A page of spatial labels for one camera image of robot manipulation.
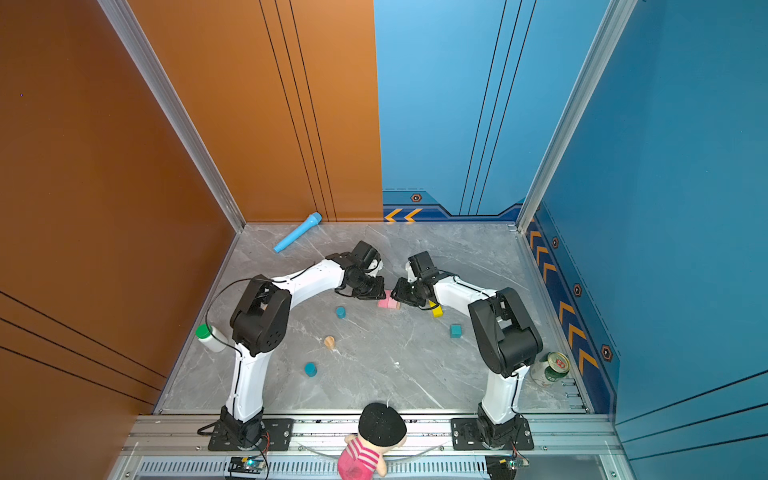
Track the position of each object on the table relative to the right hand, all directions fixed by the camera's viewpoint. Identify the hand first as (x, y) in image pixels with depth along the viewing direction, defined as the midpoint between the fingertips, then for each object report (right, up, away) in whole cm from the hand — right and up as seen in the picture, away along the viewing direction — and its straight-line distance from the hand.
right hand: (392, 295), depth 95 cm
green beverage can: (+42, -15, -21) cm, 49 cm away
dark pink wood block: (-1, -2, -1) cm, 3 cm away
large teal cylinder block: (-23, -20, -10) cm, 32 cm away
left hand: (-2, 0, +2) cm, 2 cm away
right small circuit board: (+29, -36, -25) cm, 52 cm away
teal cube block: (+19, -10, -5) cm, 22 cm away
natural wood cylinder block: (-18, -12, -8) cm, 24 cm away
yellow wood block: (+15, -5, -1) cm, 15 cm away
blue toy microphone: (-32, +27, +25) cm, 49 cm away
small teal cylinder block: (-16, -5, 0) cm, 17 cm away
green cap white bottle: (-50, -10, -14) cm, 53 cm away
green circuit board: (-35, -37, -24) cm, 56 cm away
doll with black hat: (-2, -27, -28) cm, 39 cm away
